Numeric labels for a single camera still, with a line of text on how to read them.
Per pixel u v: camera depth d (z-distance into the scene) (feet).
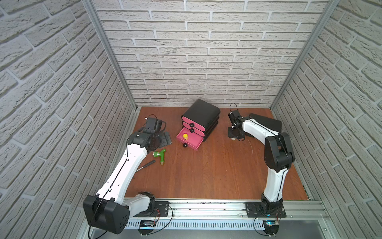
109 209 1.22
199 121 2.93
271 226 2.30
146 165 2.91
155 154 2.94
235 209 2.49
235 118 2.54
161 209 2.40
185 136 3.20
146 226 2.33
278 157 1.72
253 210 2.39
